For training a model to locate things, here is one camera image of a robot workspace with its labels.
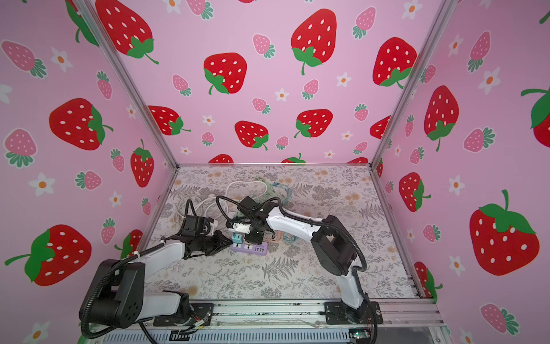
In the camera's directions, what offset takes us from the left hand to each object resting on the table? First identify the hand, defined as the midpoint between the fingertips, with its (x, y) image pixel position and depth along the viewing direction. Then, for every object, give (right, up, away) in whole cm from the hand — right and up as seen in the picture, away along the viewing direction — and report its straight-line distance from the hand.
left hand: (233, 242), depth 89 cm
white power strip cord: (-19, +16, +12) cm, 27 cm away
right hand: (+6, +2, -3) cm, 7 cm away
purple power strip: (+11, -2, -3) cm, 12 cm away
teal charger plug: (+2, +3, -3) cm, 5 cm away
